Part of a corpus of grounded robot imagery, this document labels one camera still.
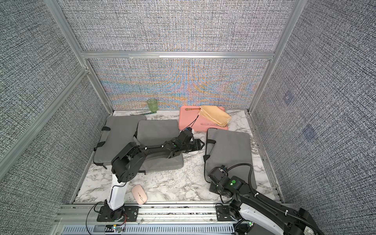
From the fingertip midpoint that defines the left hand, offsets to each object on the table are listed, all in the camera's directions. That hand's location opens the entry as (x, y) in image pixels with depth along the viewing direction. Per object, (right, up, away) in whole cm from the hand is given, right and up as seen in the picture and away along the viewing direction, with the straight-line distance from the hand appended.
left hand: (205, 144), depth 90 cm
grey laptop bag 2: (-60, +8, +15) cm, 62 cm away
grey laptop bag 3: (+16, -3, +5) cm, 17 cm away
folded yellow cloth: (+11, +21, +28) cm, 36 cm away
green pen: (-53, +21, +27) cm, 63 cm away
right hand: (+3, -21, -8) cm, 23 cm away
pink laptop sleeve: (-10, +18, +30) cm, 36 cm away
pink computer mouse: (-36, -25, -12) cm, 46 cm away
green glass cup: (-38, +28, +26) cm, 54 cm away
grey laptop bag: (-33, +7, +15) cm, 36 cm away
